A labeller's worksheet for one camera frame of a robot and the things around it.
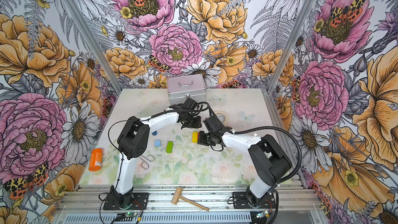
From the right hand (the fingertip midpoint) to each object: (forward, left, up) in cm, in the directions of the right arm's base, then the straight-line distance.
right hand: (198, 145), depth 88 cm
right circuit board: (-32, -30, -6) cm, 44 cm away
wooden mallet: (-24, +10, -3) cm, 26 cm away
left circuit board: (-30, +31, -4) cm, 44 cm away
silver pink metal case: (+36, +11, +10) cm, 39 cm away
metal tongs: (-5, +27, -4) cm, 28 cm away
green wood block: (+2, +17, -4) cm, 17 cm away
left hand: (+11, -1, -1) cm, 11 cm away
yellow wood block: (+7, +2, -3) cm, 7 cm away
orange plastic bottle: (-7, +54, 0) cm, 54 cm away
